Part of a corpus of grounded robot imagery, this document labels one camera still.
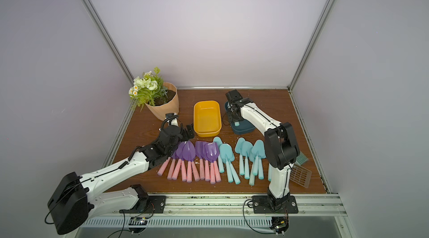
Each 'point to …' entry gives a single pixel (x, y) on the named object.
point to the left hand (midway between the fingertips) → (189, 125)
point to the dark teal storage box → (240, 127)
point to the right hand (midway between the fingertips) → (236, 110)
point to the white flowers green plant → (148, 89)
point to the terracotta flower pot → (171, 105)
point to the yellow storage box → (207, 121)
